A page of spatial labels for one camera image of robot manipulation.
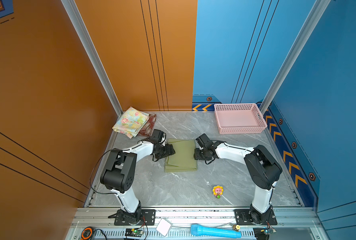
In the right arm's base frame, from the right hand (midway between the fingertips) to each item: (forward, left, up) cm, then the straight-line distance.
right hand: (195, 156), depth 95 cm
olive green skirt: (-3, +7, +1) cm, 8 cm away
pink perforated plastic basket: (+34, -37, -1) cm, 51 cm away
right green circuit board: (-39, -33, -1) cm, 51 cm away
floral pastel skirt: (+24, +44, +7) cm, 51 cm away
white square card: (-38, +17, +1) cm, 41 cm away
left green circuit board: (-39, +31, -1) cm, 50 cm away
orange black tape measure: (-40, +51, +3) cm, 65 cm away
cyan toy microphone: (-39, +1, +3) cm, 39 cm away
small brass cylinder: (-38, -17, +2) cm, 42 cm away
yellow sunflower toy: (-22, -11, +3) cm, 25 cm away
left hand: (+2, +15, +2) cm, 15 cm away
